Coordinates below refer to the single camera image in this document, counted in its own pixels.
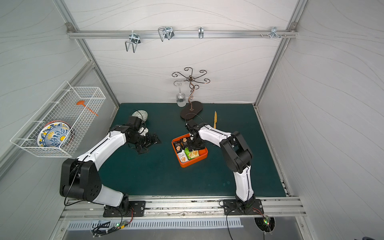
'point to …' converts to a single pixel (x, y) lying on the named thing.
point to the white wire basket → (78, 105)
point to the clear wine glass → (180, 97)
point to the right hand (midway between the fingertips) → (193, 148)
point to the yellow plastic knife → (215, 118)
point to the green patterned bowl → (142, 115)
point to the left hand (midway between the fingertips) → (156, 145)
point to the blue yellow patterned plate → (53, 133)
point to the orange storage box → (203, 154)
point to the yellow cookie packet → (195, 154)
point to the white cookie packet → (182, 156)
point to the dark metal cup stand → (190, 110)
